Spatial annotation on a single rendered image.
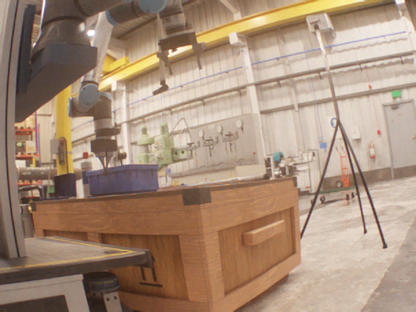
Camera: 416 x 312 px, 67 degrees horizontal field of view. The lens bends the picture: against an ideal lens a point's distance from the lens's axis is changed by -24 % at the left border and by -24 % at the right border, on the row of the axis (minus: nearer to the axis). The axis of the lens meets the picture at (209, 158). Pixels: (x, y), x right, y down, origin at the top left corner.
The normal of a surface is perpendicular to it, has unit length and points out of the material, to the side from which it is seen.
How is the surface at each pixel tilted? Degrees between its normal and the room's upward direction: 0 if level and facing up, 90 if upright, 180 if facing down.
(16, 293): 90
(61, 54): 90
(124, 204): 90
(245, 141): 90
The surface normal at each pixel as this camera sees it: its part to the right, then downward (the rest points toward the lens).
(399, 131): -0.62, 0.01
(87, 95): 0.55, -0.04
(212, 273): 0.84, -0.14
